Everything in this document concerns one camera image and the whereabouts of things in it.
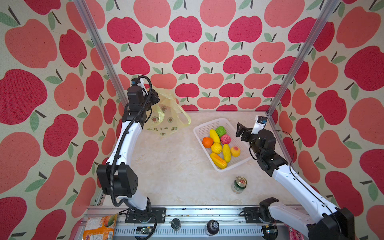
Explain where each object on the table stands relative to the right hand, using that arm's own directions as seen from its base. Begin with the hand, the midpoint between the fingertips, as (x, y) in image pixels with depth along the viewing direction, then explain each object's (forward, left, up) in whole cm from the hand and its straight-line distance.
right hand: (250, 124), depth 77 cm
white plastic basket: (+3, +12, -25) cm, 27 cm away
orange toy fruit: (+2, +21, -23) cm, 31 cm away
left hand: (+9, +48, +11) cm, 50 cm away
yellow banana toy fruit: (-4, +9, -24) cm, 26 cm away
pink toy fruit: (+6, +9, -23) cm, 25 cm away
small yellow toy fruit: (-2, +15, -22) cm, 27 cm away
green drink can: (-26, +4, -18) cm, 32 cm away
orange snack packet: (-50, +68, -24) cm, 88 cm away
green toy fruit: (+11, +12, -22) cm, 27 cm away
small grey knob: (-45, +33, -18) cm, 59 cm away
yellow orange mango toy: (-11, +14, -23) cm, 29 cm away
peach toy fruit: (-3, +3, -24) cm, 24 cm away
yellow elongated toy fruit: (+7, +16, -23) cm, 29 cm away
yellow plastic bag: (+15, +50, -15) cm, 54 cm away
